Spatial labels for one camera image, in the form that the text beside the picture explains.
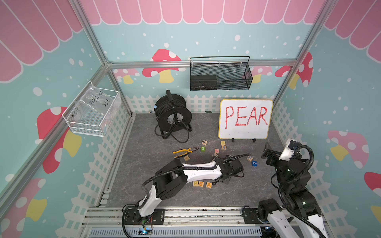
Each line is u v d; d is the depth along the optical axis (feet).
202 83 2.83
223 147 3.26
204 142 3.36
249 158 3.09
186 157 3.10
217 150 3.18
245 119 3.21
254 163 3.01
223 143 3.35
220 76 3.06
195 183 2.73
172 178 1.79
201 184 2.73
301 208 1.47
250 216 2.43
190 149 3.18
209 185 2.72
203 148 3.26
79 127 2.16
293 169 1.51
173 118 3.08
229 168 2.17
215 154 3.11
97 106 2.37
